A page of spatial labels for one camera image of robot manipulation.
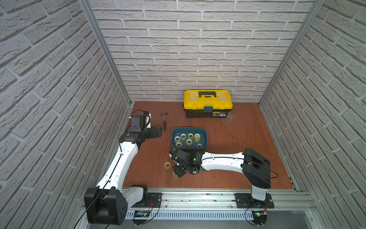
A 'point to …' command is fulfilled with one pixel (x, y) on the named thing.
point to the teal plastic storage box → (177, 131)
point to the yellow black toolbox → (207, 103)
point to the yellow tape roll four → (178, 144)
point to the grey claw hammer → (165, 122)
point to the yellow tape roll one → (183, 136)
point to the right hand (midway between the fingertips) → (177, 169)
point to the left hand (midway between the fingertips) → (156, 126)
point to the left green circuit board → (141, 213)
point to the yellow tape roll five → (190, 135)
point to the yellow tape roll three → (188, 142)
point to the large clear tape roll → (177, 139)
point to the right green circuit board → (259, 217)
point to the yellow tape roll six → (197, 137)
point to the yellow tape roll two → (167, 165)
